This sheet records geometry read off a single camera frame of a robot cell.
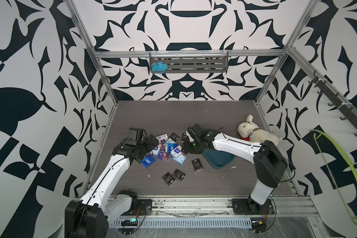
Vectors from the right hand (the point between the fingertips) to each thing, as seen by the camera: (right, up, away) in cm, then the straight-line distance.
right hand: (182, 148), depth 86 cm
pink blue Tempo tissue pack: (-16, -2, +5) cm, 17 cm away
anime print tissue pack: (-11, -5, +3) cm, 12 cm away
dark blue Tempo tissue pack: (-20, -7, +1) cm, 22 cm away
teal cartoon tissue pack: (-9, +3, +8) cm, 12 cm away
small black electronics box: (-26, -34, -13) cm, 45 cm away
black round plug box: (+36, -34, -15) cm, 52 cm away
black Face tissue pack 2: (+1, +5, +10) cm, 11 cm away
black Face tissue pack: (-6, +5, +12) cm, 14 cm away
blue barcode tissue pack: (-7, +1, +3) cm, 7 cm away
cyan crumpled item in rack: (-14, +48, +5) cm, 51 cm away
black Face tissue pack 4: (-2, -14, -4) cm, 15 cm away
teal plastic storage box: (+20, -6, +1) cm, 21 cm away
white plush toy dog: (+42, +9, +7) cm, 43 cm away
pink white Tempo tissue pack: (-4, -2, +2) cm, 4 cm away
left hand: (-17, +4, -4) cm, 18 cm away
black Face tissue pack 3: (+8, -9, 0) cm, 13 cm away
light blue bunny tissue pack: (-1, -6, +1) cm, 7 cm away
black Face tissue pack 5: (-8, -15, -5) cm, 18 cm away
